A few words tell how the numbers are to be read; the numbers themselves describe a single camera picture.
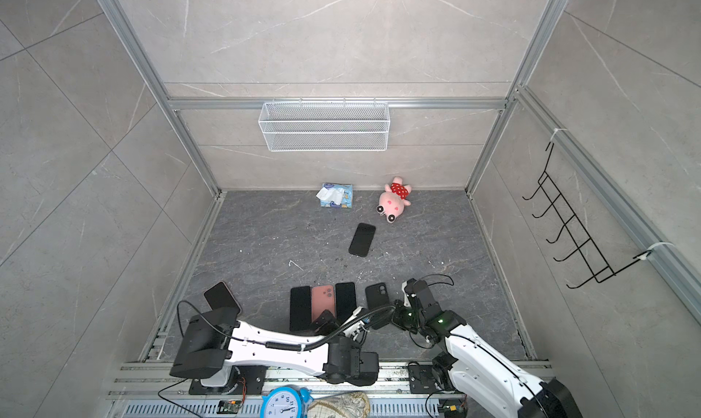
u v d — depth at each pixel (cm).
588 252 60
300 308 86
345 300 87
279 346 46
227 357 41
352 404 67
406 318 71
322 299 88
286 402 69
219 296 88
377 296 88
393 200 108
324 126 101
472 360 51
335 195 110
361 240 104
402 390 73
